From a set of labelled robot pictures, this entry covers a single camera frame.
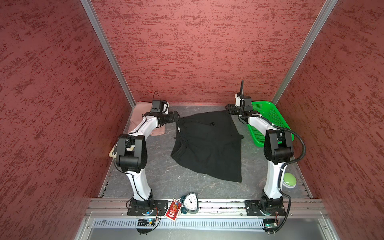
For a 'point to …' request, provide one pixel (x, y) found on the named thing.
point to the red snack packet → (173, 210)
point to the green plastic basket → (268, 111)
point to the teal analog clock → (190, 203)
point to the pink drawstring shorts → (140, 109)
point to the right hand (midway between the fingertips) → (230, 108)
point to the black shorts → (210, 143)
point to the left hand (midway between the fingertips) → (174, 119)
